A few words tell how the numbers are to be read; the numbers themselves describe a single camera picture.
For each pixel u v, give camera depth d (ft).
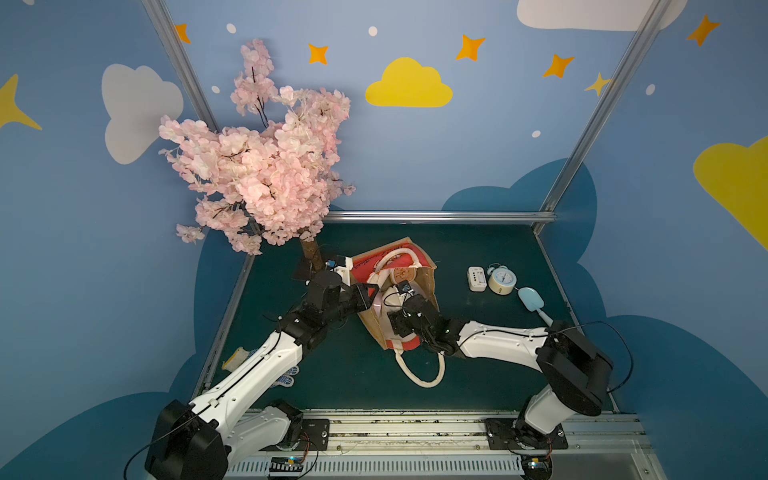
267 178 2.00
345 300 2.17
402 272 3.31
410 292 2.51
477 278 3.41
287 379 2.63
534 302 3.29
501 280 3.32
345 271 2.33
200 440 1.25
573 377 1.47
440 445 2.41
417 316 2.13
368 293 2.45
